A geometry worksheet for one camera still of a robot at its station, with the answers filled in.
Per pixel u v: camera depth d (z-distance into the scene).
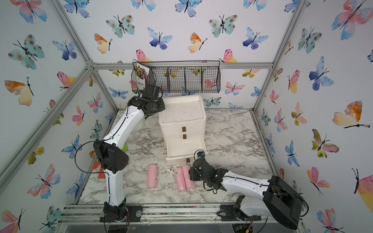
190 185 0.80
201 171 0.63
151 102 0.63
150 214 0.75
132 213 0.74
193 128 0.84
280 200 0.42
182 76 0.98
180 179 0.83
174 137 0.90
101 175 0.85
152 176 0.83
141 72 0.87
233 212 0.73
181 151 0.91
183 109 0.88
